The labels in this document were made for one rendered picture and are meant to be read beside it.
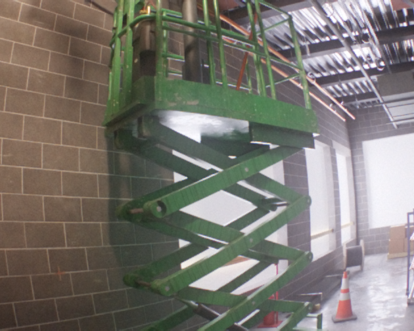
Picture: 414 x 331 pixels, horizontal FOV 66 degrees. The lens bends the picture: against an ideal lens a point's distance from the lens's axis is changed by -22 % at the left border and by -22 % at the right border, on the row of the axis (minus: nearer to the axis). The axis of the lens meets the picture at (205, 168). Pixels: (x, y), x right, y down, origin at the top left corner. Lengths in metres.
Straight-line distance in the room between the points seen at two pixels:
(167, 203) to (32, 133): 1.29
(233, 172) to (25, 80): 1.75
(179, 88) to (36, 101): 1.27
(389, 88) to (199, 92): 5.38
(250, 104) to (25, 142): 1.66
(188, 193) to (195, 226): 0.21
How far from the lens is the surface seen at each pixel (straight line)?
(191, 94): 2.31
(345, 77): 8.55
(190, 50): 2.69
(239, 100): 2.55
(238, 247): 2.52
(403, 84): 7.29
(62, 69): 3.27
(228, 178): 2.49
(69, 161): 3.11
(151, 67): 2.51
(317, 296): 6.17
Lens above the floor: 1.59
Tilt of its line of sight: 7 degrees up
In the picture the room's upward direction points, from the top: 4 degrees counter-clockwise
